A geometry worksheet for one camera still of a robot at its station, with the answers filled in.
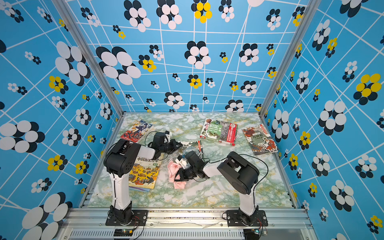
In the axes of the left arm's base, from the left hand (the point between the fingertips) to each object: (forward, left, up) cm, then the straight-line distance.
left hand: (184, 143), depth 99 cm
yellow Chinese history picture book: (-19, +23, -2) cm, 30 cm away
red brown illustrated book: (+4, -52, -1) cm, 52 cm away
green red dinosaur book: (+10, -25, +1) cm, 27 cm away
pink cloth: (-19, +5, +5) cm, 21 cm away
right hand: (-24, +4, -2) cm, 24 cm away
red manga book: (+11, +35, -1) cm, 37 cm away
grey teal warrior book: (-2, -2, -2) cm, 4 cm away
